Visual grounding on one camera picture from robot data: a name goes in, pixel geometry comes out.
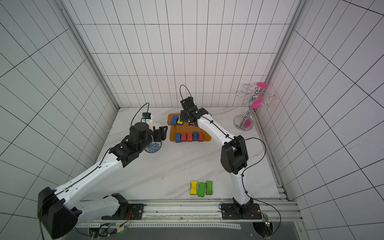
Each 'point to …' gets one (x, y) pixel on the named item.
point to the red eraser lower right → (201, 136)
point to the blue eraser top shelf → (174, 120)
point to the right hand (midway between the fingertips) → (178, 116)
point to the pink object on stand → (257, 104)
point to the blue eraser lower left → (178, 137)
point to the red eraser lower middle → (189, 137)
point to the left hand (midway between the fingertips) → (160, 130)
